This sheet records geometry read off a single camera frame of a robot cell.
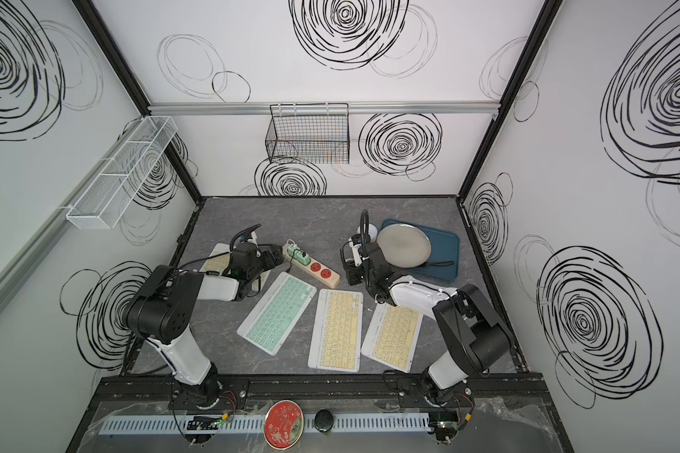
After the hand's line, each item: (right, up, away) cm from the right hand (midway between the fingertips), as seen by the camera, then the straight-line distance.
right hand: (349, 265), depth 91 cm
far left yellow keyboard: (-46, +3, +11) cm, 48 cm away
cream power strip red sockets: (-11, -3, +5) cm, 13 cm away
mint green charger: (-16, +2, +3) cm, 16 cm away
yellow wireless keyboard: (-4, -19, -6) cm, 21 cm away
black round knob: (-6, -30, -29) cm, 42 cm away
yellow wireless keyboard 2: (+13, -20, -7) cm, 25 cm away
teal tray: (+34, 0, +9) cm, 35 cm away
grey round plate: (+21, +5, +12) cm, 24 cm away
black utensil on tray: (+32, -1, +10) cm, 33 cm away
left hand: (-27, +4, +8) cm, 29 cm away
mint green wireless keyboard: (-23, -15, -3) cm, 28 cm away
